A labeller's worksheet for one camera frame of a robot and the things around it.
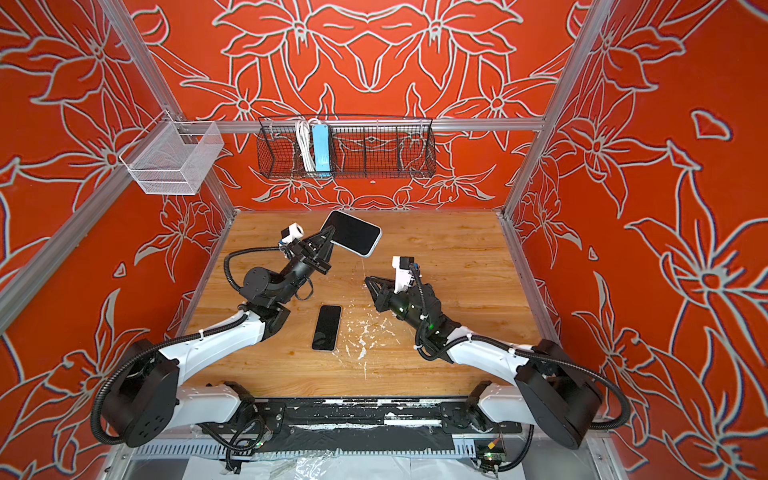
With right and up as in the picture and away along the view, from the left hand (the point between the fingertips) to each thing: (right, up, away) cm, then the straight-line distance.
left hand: (333, 230), depth 63 cm
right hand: (+5, -13, +12) cm, 18 cm away
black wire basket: (+3, +29, +35) cm, 45 cm away
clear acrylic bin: (-56, +24, +29) cm, 68 cm away
